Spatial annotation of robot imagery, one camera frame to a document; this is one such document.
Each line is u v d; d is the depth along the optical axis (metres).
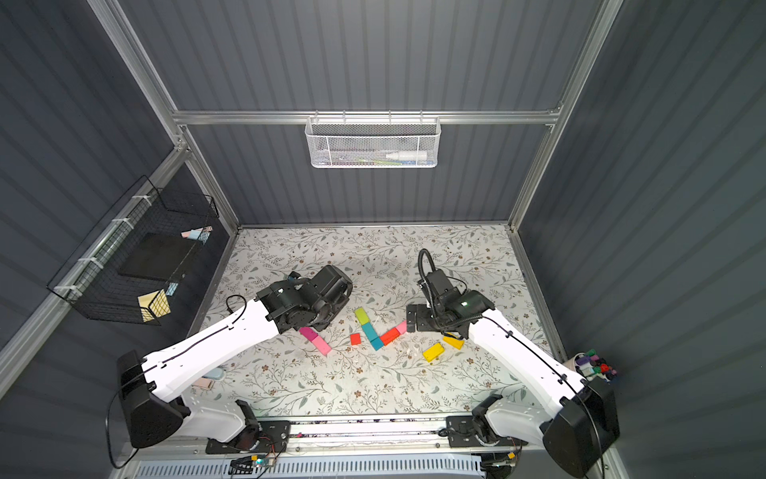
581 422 0.38
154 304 0.61
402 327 0.92
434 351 0.87
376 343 0.89
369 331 0.92
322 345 0.89
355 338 0.91
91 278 0.63
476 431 0.67
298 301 0.51
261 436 0.72
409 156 0.90
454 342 0.88
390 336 0.91
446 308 0.58
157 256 0.74
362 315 0.95
